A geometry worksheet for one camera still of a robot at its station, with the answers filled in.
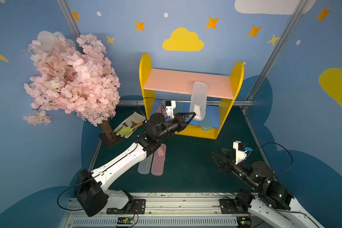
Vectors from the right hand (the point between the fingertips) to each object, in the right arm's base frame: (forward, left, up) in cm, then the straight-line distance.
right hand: (220, 150), depth 66 cm
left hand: (+10, +12, +14) cm, 22 cm away
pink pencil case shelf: (+5, +32, -27) cm, 42 cm away
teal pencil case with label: (+26, +1, -14) cm, 30 cm away
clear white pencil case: (0, +40, -26) cm, 48 cm away
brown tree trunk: (+19, +67, -15) cm, 71 cm away
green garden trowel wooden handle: (+26, +57, -25) cm, 68 cm away
